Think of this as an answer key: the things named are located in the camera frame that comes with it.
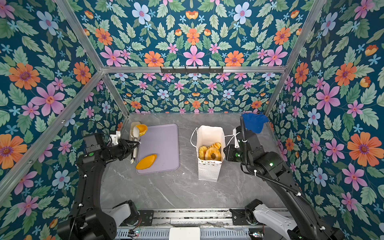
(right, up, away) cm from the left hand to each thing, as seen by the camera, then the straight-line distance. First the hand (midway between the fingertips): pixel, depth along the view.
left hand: (138, 140), depth 73 cm
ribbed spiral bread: (+40, -4, +13) cm, 42 cm away
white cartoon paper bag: (+36, -4, +18) cm, 41 cm away
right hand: (+42, -3, -6) cm, 43 cm away
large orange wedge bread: (-3, -15, +18) cm, 24 cm away
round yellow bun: (-3, +5, +13) cm, 14 cm away
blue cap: (+71, +10, +38) cm, 82 cm away
